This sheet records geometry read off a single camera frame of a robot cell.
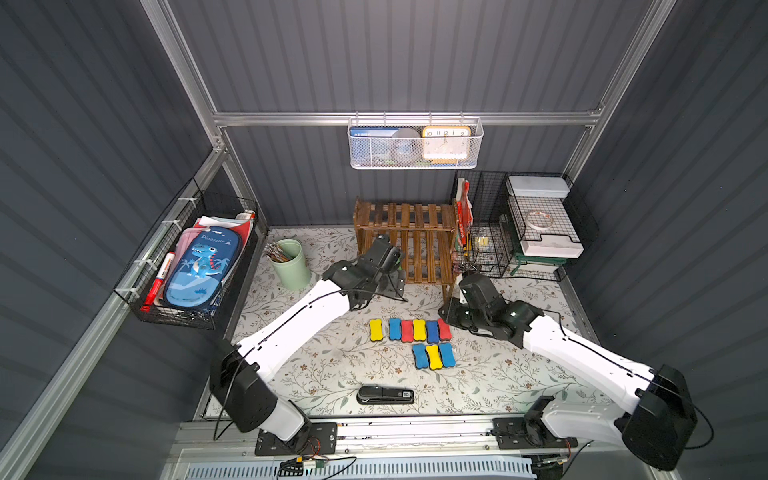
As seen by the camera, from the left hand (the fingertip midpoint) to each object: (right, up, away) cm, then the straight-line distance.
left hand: (388, 279), depth 77 cm
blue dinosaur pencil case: (-40, +3, -13) cm, 43 cm away
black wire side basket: (-51, +20, 0) cm, 55 cm away
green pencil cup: (-29, +1, +14) cm, 32 cm away
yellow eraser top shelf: (-4, -17, +14) cm, 22 cm away
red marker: (-50, 0, -13) cm, 52 cm away
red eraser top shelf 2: (+17, -17, +14) cm, 28 cm away
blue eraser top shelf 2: (+13, -17, +14) cm, 26 cm away
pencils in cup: (-35, +7, +14) cm, 39 cm away
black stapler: (-2, -30, -2) cm, 30 cm away
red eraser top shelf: (+6, -17, +13) cm, 22 cm away
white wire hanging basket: (-2, +36, +14) cm, 39 cm away
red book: (+29, +22, +38) cm, 53 cm away
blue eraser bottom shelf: (+9, -23, +8) cm, 26 cm away
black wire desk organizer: (+41, +10, +38) cm, 57 cm away
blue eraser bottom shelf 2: (+17, -23, +9) cm, 30 cm away
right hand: (+15, -8, +2) cm, 17 cm away
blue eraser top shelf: (+2, -17, +15) cm, 22 cm away
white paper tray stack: (+49, +17, +17) cm, 55 cm away
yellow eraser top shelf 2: (+9, -16, +14) cm, 23 cm away
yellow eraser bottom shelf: (+13, -25, +7) cm, 29 cm away
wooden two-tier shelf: (+13, +13, +22) cm, 28 cm away
